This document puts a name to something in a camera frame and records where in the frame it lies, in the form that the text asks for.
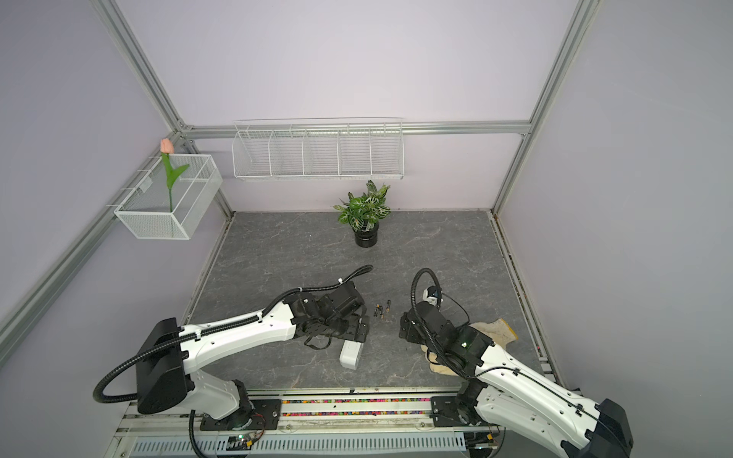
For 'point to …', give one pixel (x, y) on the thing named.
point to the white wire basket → (146, 210)
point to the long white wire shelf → (309, 149)
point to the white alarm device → (350, 354)
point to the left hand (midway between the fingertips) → (354, 330)
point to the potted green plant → (363, 214)
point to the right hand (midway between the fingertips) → (411, 319)
